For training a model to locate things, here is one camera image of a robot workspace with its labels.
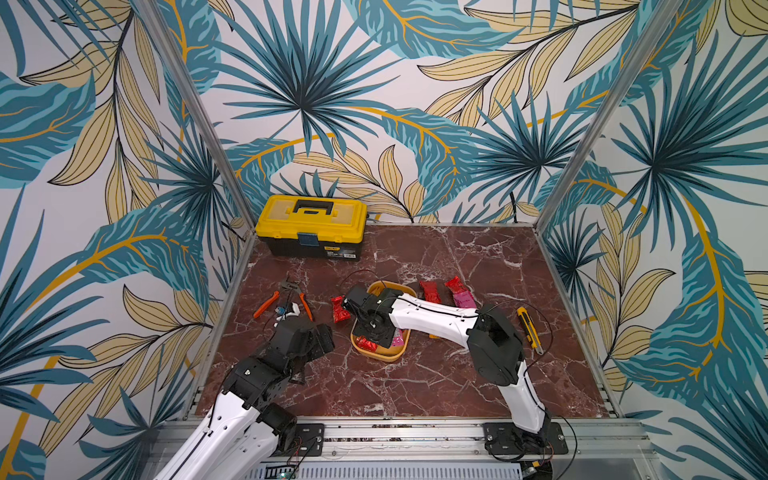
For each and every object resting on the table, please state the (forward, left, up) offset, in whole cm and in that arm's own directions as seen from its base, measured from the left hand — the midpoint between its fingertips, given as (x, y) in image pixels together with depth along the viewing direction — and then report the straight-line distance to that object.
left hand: (317, 340), depth 76 cm
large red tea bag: (+22, -32, -11) cm, 40 cm away
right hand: (+6, -11, -10) cm, 16 cm away
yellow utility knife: (+10, -62, -12) cm, 64 cm away
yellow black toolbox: (+36, +6, +4) cm, 37 cm away
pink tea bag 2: (+5, -21, -10) cm, 24 cm away
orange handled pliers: (+24, +17, -12) cm, 32 cm away
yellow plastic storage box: (0, -17, -7) cm, 19 cm away
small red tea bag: (+25, -40, -11) cm, 49 cm away
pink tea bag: (+19, -43, -11) cm, 48 cm away
